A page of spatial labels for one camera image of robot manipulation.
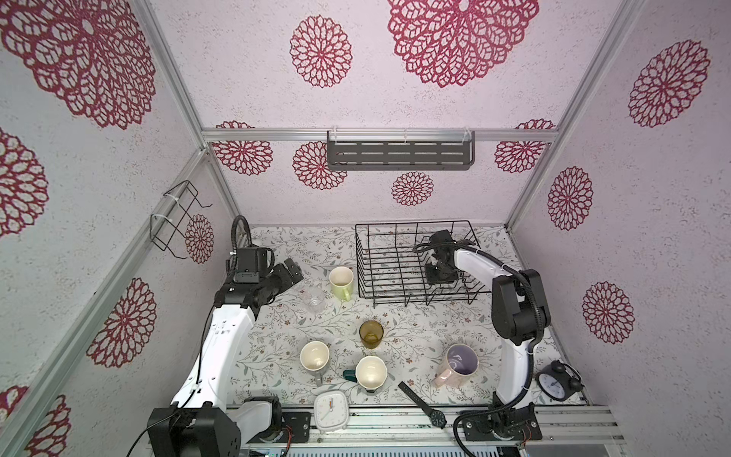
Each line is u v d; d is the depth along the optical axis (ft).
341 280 3.12
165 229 2.44
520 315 1.78
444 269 2.73
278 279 2.29
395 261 3.56
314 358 2.73
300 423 2.46
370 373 2.63
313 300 3.17
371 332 2.95
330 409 2.45
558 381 2.45
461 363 2.69
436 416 2.48
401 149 3.13
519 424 2.21
